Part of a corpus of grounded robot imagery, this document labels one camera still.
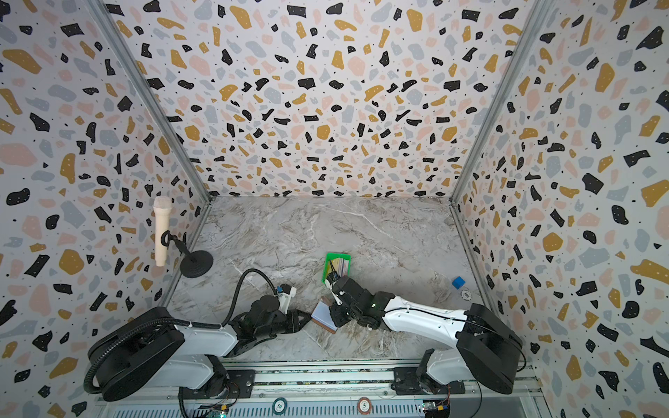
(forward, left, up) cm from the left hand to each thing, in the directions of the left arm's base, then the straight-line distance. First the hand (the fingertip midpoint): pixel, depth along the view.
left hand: (318, 318), depth 84 cm
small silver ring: (+9, -52, -3) cm, 53 cm away
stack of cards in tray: (+20, -7, 0) cm, 21 cm away
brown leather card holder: (+1, -1, -2) cm, 3 cm away
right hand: (+1, -6, +4) cm, 7 cm away
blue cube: (+13, -50, -2) cm, 52 cm away
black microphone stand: (+21, +47, 0) cm, 52 cm away
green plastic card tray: (+24, -3, -1) cm, 24 cm away
